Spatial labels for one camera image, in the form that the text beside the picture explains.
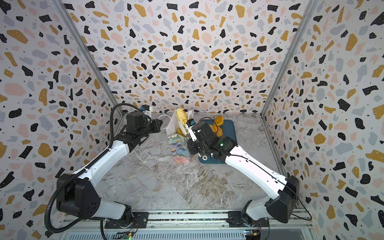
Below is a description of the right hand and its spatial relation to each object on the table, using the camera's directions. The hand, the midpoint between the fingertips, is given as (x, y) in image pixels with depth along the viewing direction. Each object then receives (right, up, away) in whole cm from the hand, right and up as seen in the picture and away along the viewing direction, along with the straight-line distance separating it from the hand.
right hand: (186, 139), depth 71 cm
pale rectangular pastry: (-3, +12, +5) cm, 13 cm away
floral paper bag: (-6, -3, +11) cm, 13 cm away
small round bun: (+21, +11, +46) cm, 52 cm away
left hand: (-14, +11, +9) cm, 20 cm away
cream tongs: (-2, +5, +2) cm, 6 cm away
